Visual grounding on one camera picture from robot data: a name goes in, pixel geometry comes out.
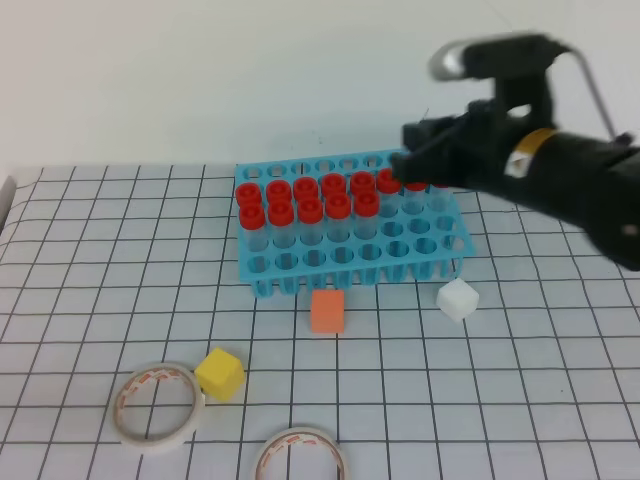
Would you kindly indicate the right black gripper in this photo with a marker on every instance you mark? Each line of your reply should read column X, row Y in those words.
column 467, row 151

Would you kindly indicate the red-capped clear test tube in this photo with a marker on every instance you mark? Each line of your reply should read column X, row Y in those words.
column 366, row 208

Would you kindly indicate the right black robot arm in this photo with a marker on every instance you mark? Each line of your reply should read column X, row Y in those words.
column 589, row 183

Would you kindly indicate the back row tube eight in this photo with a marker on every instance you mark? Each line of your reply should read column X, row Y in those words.
column 439, row 197

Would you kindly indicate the back row tube seven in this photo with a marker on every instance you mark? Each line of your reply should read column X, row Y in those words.
column 414, row 198

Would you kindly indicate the back row tube six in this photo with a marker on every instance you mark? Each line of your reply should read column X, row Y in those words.
column 388, row 191

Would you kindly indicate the back row tube five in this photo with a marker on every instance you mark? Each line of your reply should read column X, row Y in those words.
column 362, row 182

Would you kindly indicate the back row tube four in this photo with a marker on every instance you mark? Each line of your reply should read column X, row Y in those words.
column 332, row 184

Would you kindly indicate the row tube four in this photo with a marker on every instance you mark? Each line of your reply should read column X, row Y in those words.
column 332, row 184
column 338, row 212

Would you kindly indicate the front row tube four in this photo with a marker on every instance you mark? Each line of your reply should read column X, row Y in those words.
column 338, row 212

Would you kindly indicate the back row tube three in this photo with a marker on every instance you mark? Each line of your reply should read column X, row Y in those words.
column 305, row 187

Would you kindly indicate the row tube three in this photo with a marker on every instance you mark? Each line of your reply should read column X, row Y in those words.
column 305, row 187
column 310, row 218

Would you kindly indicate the front row tube three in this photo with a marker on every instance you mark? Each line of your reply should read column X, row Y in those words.
column 310, row 218

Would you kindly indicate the blue test tube rack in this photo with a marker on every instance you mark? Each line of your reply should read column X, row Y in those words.
column 428, row 245

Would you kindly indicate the back row tube two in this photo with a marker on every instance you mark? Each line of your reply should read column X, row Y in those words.
column 278, row 190

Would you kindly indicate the row tube two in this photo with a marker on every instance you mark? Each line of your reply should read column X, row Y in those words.
column 278, row 190
column 281, row 217

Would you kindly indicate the front row tube two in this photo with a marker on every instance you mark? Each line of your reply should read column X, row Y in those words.
column 281, row 217

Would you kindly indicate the front row tube one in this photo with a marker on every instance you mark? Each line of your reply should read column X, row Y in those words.
column 252, row 220

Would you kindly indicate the row tube one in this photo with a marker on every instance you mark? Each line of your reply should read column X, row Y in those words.
column 252, row 220
column 247, row 194

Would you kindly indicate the back row tube one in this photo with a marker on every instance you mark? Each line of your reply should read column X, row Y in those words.
column 247, row 194

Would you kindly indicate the white foam cube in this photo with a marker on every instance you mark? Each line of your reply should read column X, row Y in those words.
column 457, row 299

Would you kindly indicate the orange foam cube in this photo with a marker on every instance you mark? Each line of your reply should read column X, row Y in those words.
column 327, row 311

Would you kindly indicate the yellow foam cube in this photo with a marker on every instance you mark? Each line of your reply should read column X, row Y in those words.
column 220, row 375

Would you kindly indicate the bottom white tape roll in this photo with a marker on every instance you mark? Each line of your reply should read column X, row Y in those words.
column 299, row 435

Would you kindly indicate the white tape roll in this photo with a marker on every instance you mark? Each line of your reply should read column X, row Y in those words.
column 158, row 445
column 299, row 435

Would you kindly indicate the left white tape roll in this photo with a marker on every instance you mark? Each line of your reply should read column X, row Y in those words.
column 158, row 445

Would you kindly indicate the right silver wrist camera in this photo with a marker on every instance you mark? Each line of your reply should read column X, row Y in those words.
column 516, row 63

